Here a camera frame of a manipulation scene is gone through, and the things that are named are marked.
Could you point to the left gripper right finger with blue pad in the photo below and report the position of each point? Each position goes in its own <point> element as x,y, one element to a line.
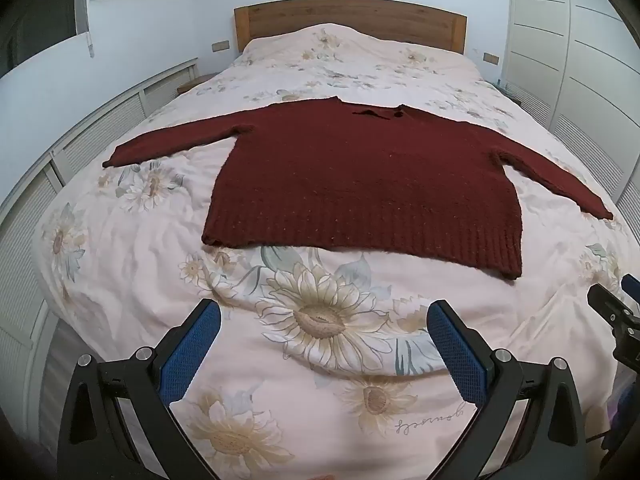
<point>550,442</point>

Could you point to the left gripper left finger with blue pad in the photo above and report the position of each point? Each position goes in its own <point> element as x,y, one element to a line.
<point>94,440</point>

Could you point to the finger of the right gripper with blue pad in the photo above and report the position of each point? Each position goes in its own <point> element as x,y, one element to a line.
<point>608,306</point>
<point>631,286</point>

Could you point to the dark red knitted sweater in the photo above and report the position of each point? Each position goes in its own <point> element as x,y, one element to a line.
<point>330,174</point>

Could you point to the pink floral duvet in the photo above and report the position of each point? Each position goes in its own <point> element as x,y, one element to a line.
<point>323,365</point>

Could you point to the right wooden nightstand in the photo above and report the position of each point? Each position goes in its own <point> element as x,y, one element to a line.
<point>507,93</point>

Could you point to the wooden nightstand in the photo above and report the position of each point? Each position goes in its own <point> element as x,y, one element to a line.
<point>193,83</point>
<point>507,93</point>

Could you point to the white louvered wardrobe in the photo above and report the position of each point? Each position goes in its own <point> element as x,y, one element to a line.
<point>575,66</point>

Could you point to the left wooden nightstand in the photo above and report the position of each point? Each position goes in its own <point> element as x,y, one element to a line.
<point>193,83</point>

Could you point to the wooden headboard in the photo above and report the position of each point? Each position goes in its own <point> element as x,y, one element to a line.
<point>382,19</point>

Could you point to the dark window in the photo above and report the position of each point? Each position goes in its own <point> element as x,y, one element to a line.
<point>29,27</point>

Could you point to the right wall socket plate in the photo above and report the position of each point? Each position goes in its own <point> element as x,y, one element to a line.
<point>491,58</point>

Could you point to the wall socket plate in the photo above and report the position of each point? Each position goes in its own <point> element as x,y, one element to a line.
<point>221,46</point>
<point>491,58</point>

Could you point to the left wall socket plate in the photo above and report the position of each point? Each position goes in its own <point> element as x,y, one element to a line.
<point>221,46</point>

